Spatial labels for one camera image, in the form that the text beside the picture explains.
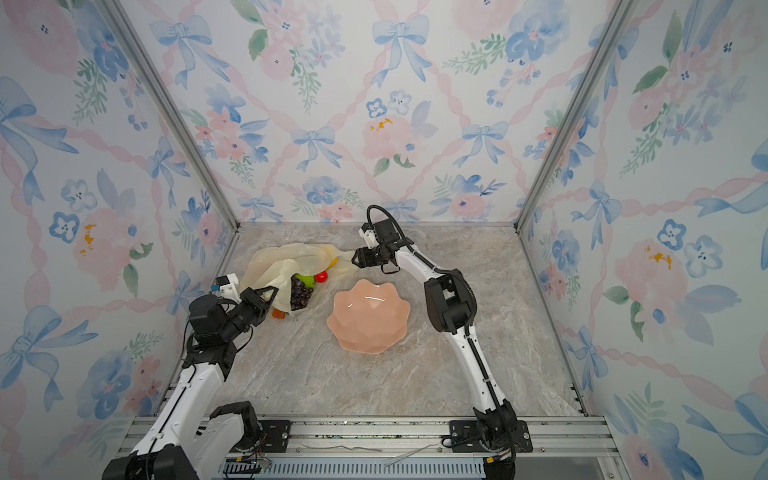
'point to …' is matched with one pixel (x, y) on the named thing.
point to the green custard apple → (308, 280)
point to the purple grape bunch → (300, 293)
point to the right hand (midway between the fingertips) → (361, 257)
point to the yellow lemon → (333, 262)
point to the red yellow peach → (321, 277)
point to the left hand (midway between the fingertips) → (280, 285)
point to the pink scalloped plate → (368, 318)
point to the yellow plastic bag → (298, 271)
